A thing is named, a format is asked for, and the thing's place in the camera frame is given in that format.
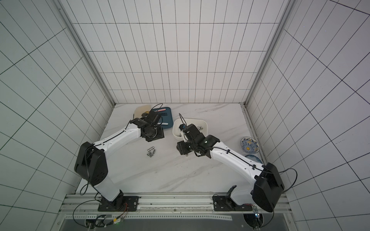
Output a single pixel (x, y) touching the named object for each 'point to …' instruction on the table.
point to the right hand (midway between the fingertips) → (176, 147)
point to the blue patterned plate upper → (250, 145)
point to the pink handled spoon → (161, 110)
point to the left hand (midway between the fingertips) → (158, 138)
